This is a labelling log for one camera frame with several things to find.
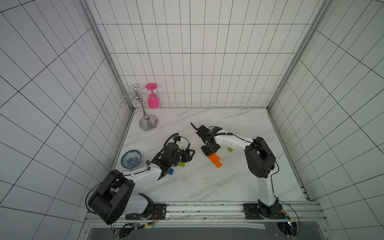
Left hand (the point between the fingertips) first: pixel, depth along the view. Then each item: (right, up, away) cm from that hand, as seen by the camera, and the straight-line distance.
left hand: (189, 154), depth 87 cm
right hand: (+13, +1, +8) cm, 15 cm away
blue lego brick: (-11, -10, -1) cm, 15 cm away
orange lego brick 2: (+16, -4, +3) cm, 16 cm away
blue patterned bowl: (-36, -4, +3) cm, 37 cm away
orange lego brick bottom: (+17, -7, +3) cm, 19 cm away
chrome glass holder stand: (-32, +18, +23) cm, 43 cm away
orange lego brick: (+15, -3, +3) cm, 16 cm away
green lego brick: (-5, -7, +2) cm, 9 cm away
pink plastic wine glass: (-26, +33, +15) cm, 45 cm away
